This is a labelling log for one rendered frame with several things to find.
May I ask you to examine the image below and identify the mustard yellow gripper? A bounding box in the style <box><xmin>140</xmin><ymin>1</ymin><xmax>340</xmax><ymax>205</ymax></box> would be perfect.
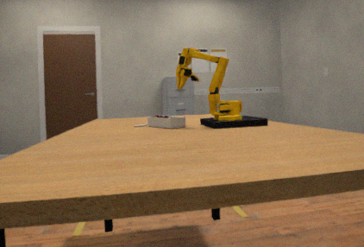
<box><xmin>176</xmin><ymin>65</ymin><xmax>200</xmax><ymax>90</ymax></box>

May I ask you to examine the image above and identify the white switch panel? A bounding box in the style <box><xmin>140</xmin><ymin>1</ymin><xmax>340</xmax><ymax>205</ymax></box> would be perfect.
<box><xmin>134</xmin><ymin>115</ymin><xmax>186</xmax><ymax>129</ymax></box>

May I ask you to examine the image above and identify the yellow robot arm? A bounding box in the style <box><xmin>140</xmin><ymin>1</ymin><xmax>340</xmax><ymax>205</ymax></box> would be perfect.
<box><xmin>178</xmin><ymin>47</ymin><xmax>242</xmax><ymax>121</ymax></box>

